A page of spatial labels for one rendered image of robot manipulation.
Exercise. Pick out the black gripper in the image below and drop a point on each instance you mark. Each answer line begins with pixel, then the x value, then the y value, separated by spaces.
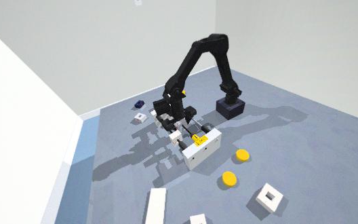
pixel 187 113

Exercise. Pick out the white square block with rectangular hole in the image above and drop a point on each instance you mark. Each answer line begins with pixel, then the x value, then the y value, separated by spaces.
pixel 272 193

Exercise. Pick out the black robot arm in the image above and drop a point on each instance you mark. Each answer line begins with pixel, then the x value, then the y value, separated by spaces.
pixel 217 45

